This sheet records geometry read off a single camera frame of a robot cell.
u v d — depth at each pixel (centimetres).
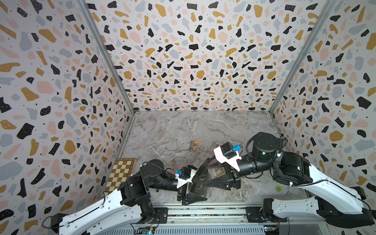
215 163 46
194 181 35
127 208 45
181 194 47
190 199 46
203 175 46
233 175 39
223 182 39
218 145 100
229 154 34
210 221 73
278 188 82
